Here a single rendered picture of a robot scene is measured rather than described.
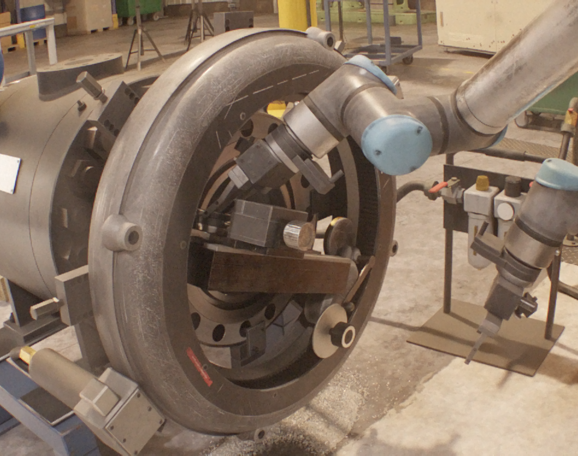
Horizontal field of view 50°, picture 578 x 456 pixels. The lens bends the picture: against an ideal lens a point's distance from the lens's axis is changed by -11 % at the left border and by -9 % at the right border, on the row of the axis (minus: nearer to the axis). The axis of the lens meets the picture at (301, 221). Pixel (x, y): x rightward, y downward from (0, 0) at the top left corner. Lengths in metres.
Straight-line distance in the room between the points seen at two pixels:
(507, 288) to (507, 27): 6.39
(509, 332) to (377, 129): 1.25
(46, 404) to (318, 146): 0.83
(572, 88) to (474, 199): 2.56
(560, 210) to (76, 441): 1.04
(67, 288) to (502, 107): 0.68
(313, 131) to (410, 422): 0.91
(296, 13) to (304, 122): 3.79
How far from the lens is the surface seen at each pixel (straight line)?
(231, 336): 1.33
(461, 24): 7.80
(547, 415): 1.77
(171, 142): 0.97
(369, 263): 1.39
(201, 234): 1.09
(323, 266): 1.25
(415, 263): 2.52
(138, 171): 0.97
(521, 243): 1.07
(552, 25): 0.79
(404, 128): 0.93
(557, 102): 4.39
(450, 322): 2.13
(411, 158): 0.96
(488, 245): 1.09
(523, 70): 0.85
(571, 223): 1.07
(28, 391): 1.58
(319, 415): 1.75
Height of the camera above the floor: 1.08
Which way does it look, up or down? 22 degrees down
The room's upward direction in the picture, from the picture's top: 4 degrees counter-clockwise
